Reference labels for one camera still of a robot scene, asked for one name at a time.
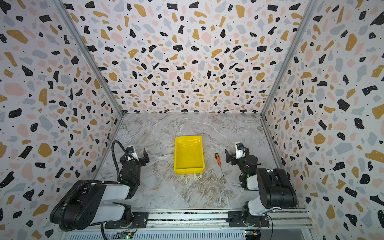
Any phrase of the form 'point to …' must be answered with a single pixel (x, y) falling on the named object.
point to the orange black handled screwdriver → (219, 161)
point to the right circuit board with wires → (252, 234)
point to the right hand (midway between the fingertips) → (235, 147)
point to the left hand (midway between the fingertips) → (137, 150)
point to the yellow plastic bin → (188, 155)
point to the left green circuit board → (123, 235)
